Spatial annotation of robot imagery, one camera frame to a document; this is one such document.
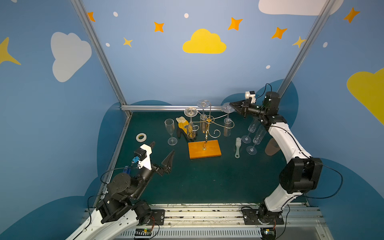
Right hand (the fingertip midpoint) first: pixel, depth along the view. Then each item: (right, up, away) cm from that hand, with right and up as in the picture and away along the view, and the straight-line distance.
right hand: (230, 102), depth 75 cm
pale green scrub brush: (+12, -24, +27) cm, 38 cm away
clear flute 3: (-1, -3, +1) cm, 3 cm away
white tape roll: (-56, -22, +30) cm, 67 cm away
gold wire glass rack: (-11, -9, 0) cm, 14 cm away
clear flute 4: (-13, 0, +5) cm, 14 cm away
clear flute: (-33, -11, +13) cm, 37 cm away
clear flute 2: (+20, -14, +23) cm, 34 cm away
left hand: (-32, -20, -16) cm, 41 cm away
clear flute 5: (-20, -5, 0) cm, 21 cm away
